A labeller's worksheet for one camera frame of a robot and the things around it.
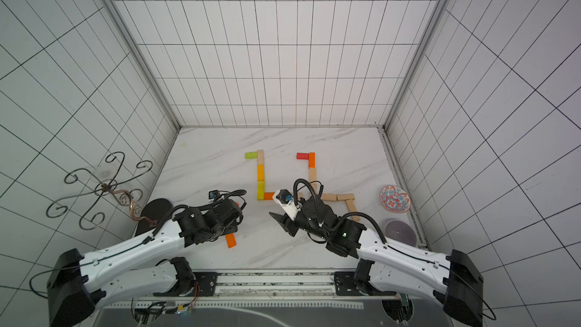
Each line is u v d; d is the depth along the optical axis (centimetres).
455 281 41
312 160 107
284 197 58
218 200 70
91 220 55
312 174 102
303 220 61
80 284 40
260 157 107
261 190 96
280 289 73
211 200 71
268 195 93
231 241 81
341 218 57
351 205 89
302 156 108
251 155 107
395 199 92
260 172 103
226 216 60
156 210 92
